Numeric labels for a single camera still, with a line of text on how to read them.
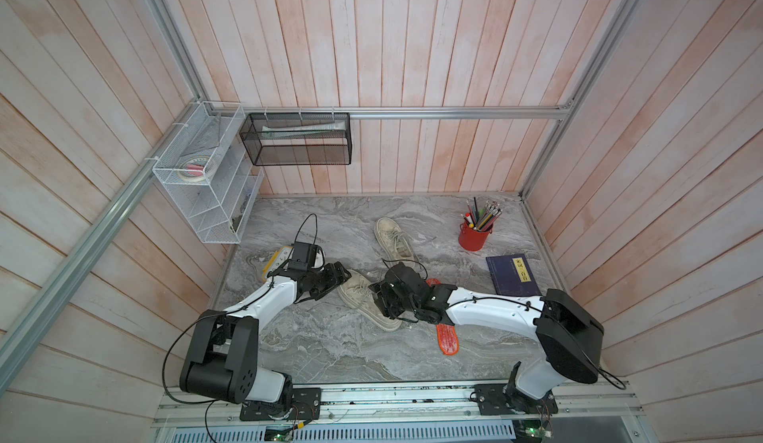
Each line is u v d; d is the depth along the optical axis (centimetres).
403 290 63
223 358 43
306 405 73
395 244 95
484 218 96
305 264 71
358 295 87
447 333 84
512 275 97
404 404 75
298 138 104
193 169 72
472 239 103
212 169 74
